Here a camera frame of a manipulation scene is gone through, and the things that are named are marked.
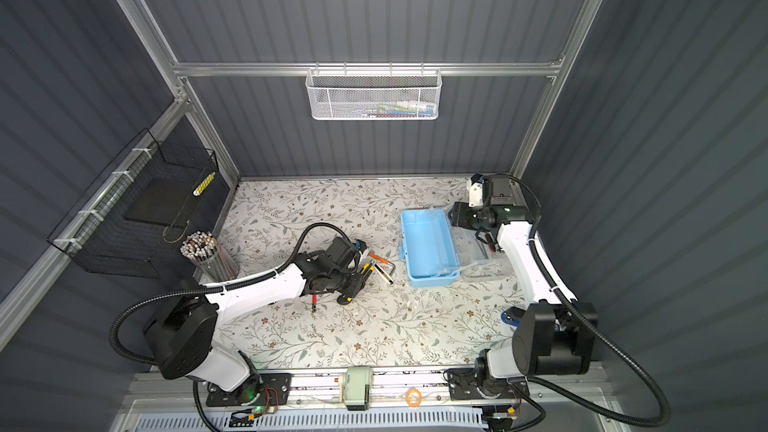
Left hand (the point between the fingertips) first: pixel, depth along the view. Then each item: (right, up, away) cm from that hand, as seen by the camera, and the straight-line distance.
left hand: (361, 282), depth 86 cm
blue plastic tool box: (+21, +9, +13) cm, 26 cm away
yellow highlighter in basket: (-43, +26, -7) cm, 51 cm away
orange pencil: (+5, +5, +11) cm, 13 cm away
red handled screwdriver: (-14, -6, +2) cm, 16 cm away
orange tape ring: (+14, -25, -14) cm, 32 cm away
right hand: (+29, +19, -2) cm, 35 cm away
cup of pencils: (-41, +8, -5) cm, 42 cm away
